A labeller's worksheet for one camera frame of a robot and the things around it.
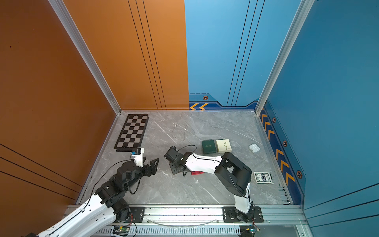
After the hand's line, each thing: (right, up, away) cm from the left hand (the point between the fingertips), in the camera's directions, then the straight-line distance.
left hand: (153, 157), depth 78 cm
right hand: (+11, -8, +10) cm, 17 cm away
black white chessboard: (-22, +10, +23) cm, 33 cm away
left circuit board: (-14, -35, -7) cm, 38 cm away
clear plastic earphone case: (+62, +2, +18) cm, 64 cm away
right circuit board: (+47, -33, -9) cm, 59 cm away
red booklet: (+23, -10, +6) cm, 26 cm away
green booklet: (+31, +3, +18) cm, 36 cm away
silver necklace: (+15, +11, +28) cm, 33 cm away
